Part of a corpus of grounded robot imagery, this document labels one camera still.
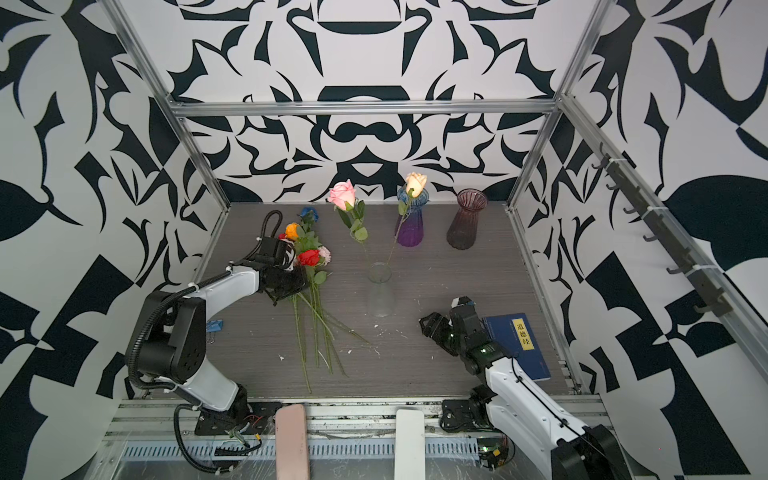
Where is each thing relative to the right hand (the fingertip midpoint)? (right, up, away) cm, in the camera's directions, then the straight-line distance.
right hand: (428, 324), depth 85 cm
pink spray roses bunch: (-36, +5, +6) cm, 37 cm away
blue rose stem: (-39, +32, +23) cm, 56 cm away
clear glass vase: (-13, +9, +3) cm, 16 cm away
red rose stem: (-35, +18, +10) cm, 41 cm away
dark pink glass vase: (+15, +26, +22) cm, 38 cm away
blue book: (+25, -4, +2) cm, 25 cm away
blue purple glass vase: (-3, +27, +19) cm, 33 cm away
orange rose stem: (-44, +26, +17) cm, 54 cm away
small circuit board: (+13, -26, -14) cm, 32 cm away
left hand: (-35, +12, +8) cm, 38 cm away
